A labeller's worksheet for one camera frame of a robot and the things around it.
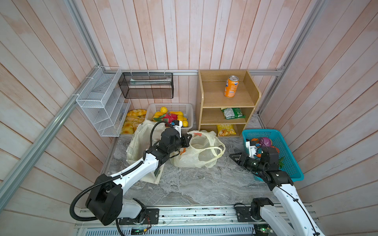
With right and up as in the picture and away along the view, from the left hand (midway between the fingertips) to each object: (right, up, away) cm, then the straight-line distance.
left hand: (192, 138), depth 79 cm
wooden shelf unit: (+20, +22, +5) cm, 30 cm away
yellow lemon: (-21, +20, +33) cm, 44 cm away
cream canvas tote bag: (-29, +2, +6) cm, 29 cm away
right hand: (+20, -9, -3) cm, 23 cm away
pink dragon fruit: (-16, +13, +26) cm, 33 cm away
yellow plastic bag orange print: (+5, -4, -10) cm, 12 cm away
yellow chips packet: (+25, +4, +26) cm, 36 cm away
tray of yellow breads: (-43, +14, +32) cm, 56 cm away
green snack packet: (+27, +15, +14) cm, 34 cm away
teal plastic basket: (+58, -16, +8) cm, 60 cm away
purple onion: (+46, -3, +10) cm, 47 cm away
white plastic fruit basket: (-3, +21, +36) cm, 42 cm away
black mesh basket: (-32, +37, +25) cm, 54 cm away
